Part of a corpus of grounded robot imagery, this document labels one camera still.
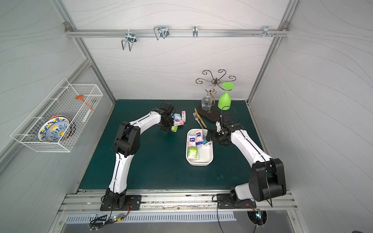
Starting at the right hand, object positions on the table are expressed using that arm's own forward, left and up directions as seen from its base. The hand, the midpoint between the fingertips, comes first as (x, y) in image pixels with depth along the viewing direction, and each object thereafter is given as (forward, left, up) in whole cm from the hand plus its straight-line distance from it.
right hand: (213, 138), depth 86 cm
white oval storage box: (-4, +4, -11) cm, 13 cm away
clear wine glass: (+20, +4, +11) cm, 24 cm away
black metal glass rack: (+25, -2, -7) cm, 26 cm away
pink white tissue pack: (+15, +24, -6) cm, 29 cm away
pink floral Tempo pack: (0, +13, -4) cm, 14 cm away
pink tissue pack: (+22, +20, -6) cm, 31 cm away
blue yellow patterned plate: (-13, +72, +25) cm, 77 cm away
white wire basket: (+2, +78, +26) cm, 82 cm away
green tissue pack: (+10, +26, -6) cm, 29 cm away
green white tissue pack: (-8, +12, -5) cm, 15 cm away
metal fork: (+24, +11, -11) cm, 29 cm away
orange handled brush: (+10, +75, +23) cm, 79 cm away
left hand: (+14, +26, -8) cm, 30 cm away
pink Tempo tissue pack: (+1, +9, -2) cm, 9 cm away
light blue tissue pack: (+21, +25, -6) cm, 34 cm away
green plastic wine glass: (+19, -7, +13) cm, 24 cm away
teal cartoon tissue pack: (+2, +5, -4) cm, 6 cm away
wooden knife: (+25, +9, -11) cm, 29 cm away
